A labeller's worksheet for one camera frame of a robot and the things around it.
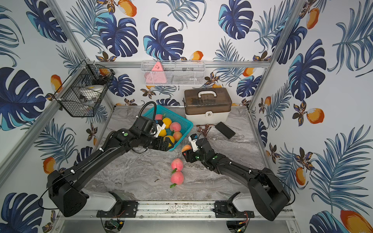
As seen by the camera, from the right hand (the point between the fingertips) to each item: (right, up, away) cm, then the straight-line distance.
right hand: (188, 150), depth 86 cm
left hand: (-10, +6, -12) cm, 17 cm away
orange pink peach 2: (-1, +2, -2) cm, 3 cm away
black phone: (+29, +10, +17) cm, 35 cm away
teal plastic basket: (-1, +15, +16) cm, 21 cm away
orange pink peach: (-7, +8, +9) cm, 14 cm away
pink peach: (-21, +21, +20) cm, 36 cm away
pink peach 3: (-6, -7, -3) cm, 9 cm away
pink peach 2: (-9, +14, +14) cm, 22 cm away
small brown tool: (+12, +11, +18) cm, 25 cm away
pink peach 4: (-6, -14, -7) cm, 16 cm away
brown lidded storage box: (+12, +28, +8) cm, 31 cm away
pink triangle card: (-19, +46, +3) cm, 50 cm away
